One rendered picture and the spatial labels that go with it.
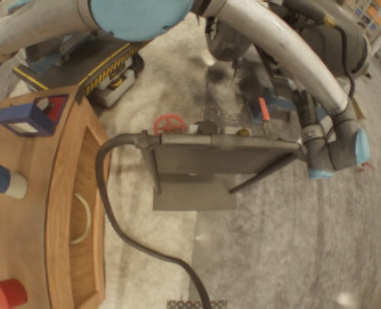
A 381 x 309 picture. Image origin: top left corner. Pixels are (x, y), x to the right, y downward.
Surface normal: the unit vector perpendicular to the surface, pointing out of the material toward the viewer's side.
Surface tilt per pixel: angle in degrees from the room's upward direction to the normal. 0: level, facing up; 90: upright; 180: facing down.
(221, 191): 0
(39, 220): 0
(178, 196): 0
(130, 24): 89
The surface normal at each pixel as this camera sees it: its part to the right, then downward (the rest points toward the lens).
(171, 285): 0.12, -0.38
